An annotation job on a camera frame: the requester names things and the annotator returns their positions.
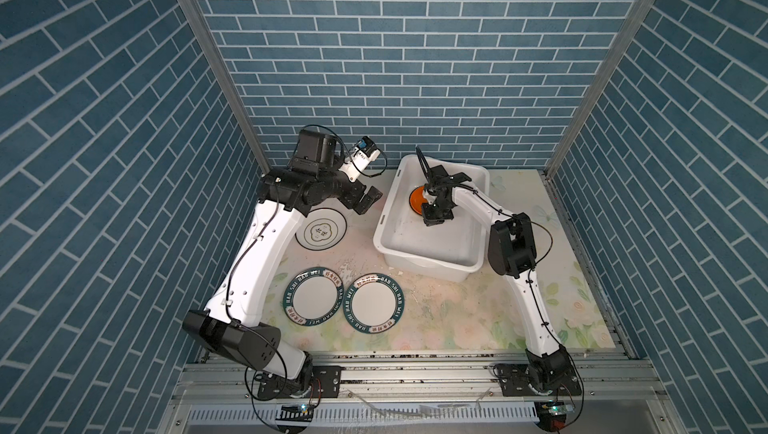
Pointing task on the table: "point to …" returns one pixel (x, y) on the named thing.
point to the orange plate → (416, 200)
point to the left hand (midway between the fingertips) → (366, 180)
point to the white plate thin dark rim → (322, 229)
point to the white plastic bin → (446, 251)
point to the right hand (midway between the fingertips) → (424, 219)
